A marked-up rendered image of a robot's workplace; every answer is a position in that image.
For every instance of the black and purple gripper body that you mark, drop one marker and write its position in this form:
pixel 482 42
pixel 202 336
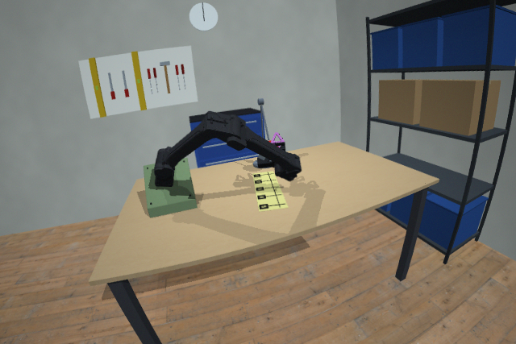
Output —
pixel 282 145

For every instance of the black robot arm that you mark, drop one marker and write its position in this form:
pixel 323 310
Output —
pixel 233 131

